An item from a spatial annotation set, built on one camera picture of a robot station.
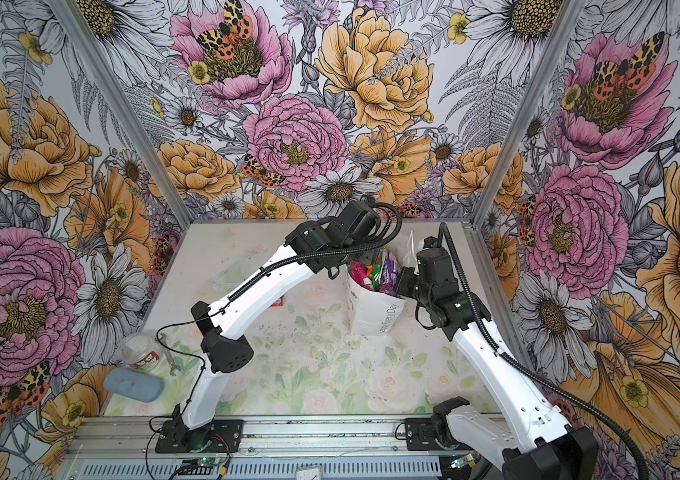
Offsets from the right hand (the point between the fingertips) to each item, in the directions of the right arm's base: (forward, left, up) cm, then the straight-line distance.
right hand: (399, 283), depth 77 cm
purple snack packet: (-1, +3, +2) cm, 4 cm away
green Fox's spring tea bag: (+3, +6, +1) cm, 6 cm away
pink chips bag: (+4, +10, 0) cm, 11 cm away
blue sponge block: (-17, +70, -18) cm, 74 cm away
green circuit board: (-34, +50, -24) cm, 65 cm away
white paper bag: (-5, +8, -3) cm, 10 cm away
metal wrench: (-11, +63, -21) cm, 67 cm away
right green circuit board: (-35, -14, -23) cm, 44 cm away
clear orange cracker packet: (+5, +7, +1) cm, 8 cm away
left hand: (+6, +9, +7) cm, 13 cm away
